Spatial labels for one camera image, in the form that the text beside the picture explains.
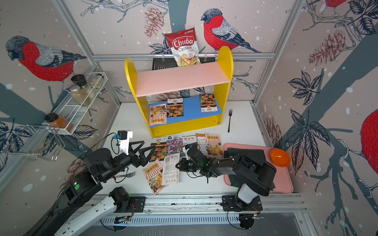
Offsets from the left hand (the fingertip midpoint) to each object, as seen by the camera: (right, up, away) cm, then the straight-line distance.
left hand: (151, 142), depth 62 cm
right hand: (+8, -18, +20) cm, 28 cm away
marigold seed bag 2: (+29, +20, +40) cm, 53 cm away
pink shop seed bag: (-5, -22, +22) cm, 32 cm away
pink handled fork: (-19, -23, +20) cm, 36 cm away
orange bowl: (+70, -14, +24) cm, 75 cm away
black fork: (+48, +13, +52) cm, 72 cm away
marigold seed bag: (+5, +17, +37) cm, 41 cm away
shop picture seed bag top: (+32, -10, +32) cm, 46 cm away
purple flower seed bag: (+5, -8, +33) cm, 35 cm away
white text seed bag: (+5, -22, +19) cm, 29 cm away
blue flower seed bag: (+14, -5, +36) cm, 40 cm away
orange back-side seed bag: (+23, -6, +36) cm, 43 cm away
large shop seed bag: (-5, +12, +33) cm, 36 cm away
